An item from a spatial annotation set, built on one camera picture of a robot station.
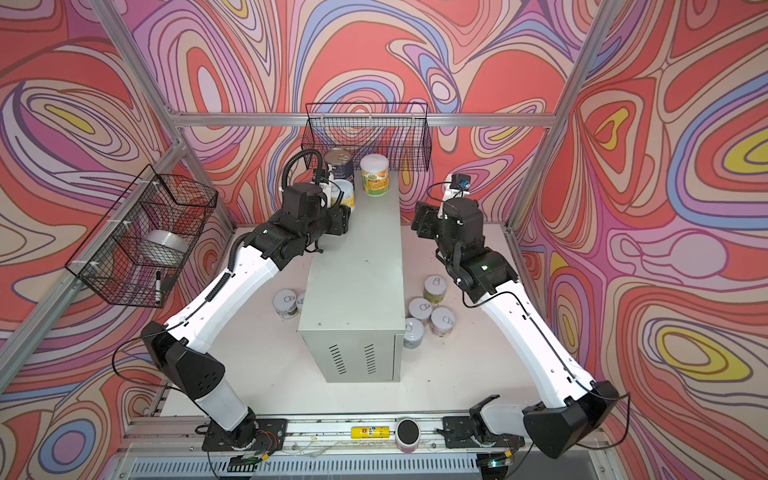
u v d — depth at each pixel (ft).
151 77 2.62
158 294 2.34
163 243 2.36
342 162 2.38
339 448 2.37
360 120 2.88
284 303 2.98
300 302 2.98
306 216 1.82
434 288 3.12
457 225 1.53
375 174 2.46
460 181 1.81
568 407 1.23
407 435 2.27
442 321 2.88
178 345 1.38
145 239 2.26
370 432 2.36
